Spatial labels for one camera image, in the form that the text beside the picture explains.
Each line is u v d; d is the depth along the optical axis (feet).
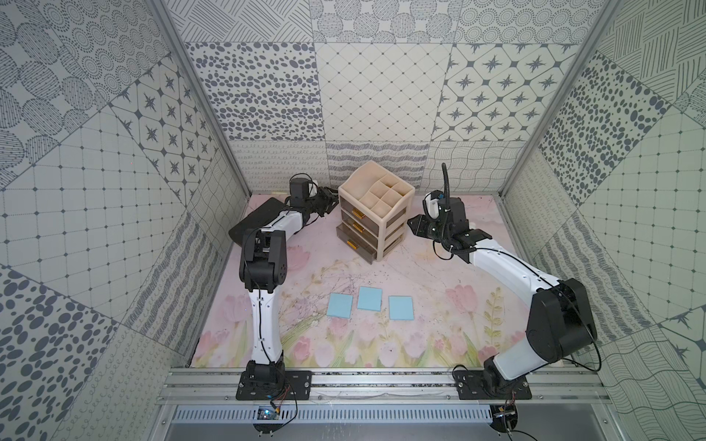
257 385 2.22
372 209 2.73
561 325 1.46
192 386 2.47
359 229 3.04
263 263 1.97
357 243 3.19
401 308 2.94
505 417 2.43
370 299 2.98
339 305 2.91
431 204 2.61
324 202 3.05
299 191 2.76
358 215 2.85
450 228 2.21
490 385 2.18
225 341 2.69
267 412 2.35
